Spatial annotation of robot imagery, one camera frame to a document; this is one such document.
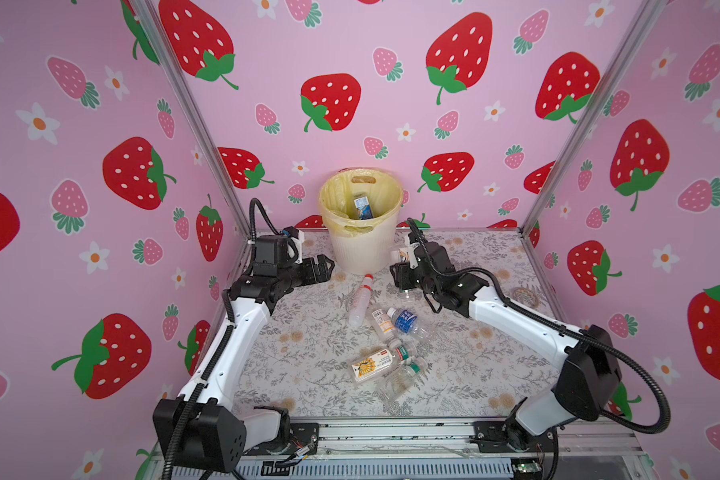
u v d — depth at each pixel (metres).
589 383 0.42
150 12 0.67
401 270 0.72
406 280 0.73
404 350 0.84
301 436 0.75
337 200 1.03
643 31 0.70
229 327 0.46
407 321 0.90
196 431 0.38
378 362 0.81
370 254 0.97
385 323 0.90
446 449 0.73
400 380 0.84
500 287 0.56
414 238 0.71
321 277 0.70
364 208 1.02
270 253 0.58
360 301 0.95
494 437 0.74
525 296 1.01
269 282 0.54
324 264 0.70
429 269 0.60
